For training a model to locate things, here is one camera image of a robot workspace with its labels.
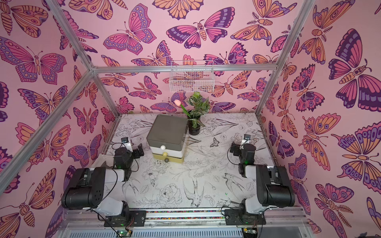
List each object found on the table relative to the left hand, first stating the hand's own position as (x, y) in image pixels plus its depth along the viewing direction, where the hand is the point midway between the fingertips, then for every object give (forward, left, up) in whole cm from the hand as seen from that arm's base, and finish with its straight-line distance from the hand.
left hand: (135, 143), depth 94 cm
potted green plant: (+16, -41, +19) cm, 48 cm away
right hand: (+1, -65, 0) cm, 65 cm away
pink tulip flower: (+17, -28, +19) cm, 38 cm away
